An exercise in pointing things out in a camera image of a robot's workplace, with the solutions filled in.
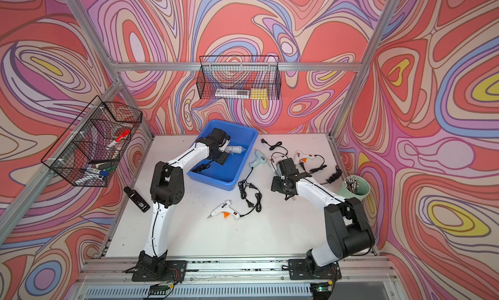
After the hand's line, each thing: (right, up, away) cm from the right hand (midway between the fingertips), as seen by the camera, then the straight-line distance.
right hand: (279, 191), depth 91 cm
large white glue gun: (-22, +20, +17) cm, 34 cm away
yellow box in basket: (-10, +47, 0) cm, 48 cm away
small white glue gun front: (-25, -8, -3) cm, 26 cm away
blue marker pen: (-69, +12, -22) cm, 74 cm away
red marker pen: (-64, +26, -15) cm, 71 cm away
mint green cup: (+29, +4, -13) cm, 32 cm away
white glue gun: (+20, +14, +17) cm, 30 cm away
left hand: (-30, +17, +14) cm, 37 cm away
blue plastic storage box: (-26, +7, +3) cm, 27 cm away
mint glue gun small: (-8, +15, +14) cm, 22 cm away
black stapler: (-66, -4, -2) cm, 66 cm away
